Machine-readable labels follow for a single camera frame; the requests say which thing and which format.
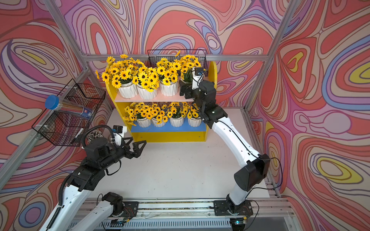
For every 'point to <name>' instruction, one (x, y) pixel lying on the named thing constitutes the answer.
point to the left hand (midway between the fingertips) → (140, 140)
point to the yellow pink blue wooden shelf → (167, 134)
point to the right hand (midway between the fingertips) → (188, 83)
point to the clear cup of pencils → (96, 134)
